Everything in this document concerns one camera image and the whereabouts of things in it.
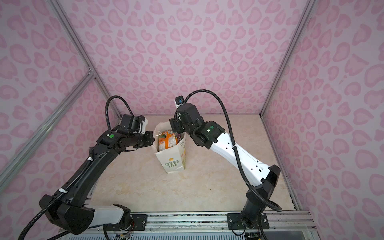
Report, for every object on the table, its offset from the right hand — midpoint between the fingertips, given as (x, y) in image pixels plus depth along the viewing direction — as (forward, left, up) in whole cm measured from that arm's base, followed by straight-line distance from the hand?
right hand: (179, 118), depth 70 cm
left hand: (-4, +12, -10) cm, 17 cm away
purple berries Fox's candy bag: (+3, +3, -18) cm, 18 cm away
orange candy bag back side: (-1, +9, -15) cm, 18 cm away
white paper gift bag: (-11, +5, -20) cm, 23 cm away
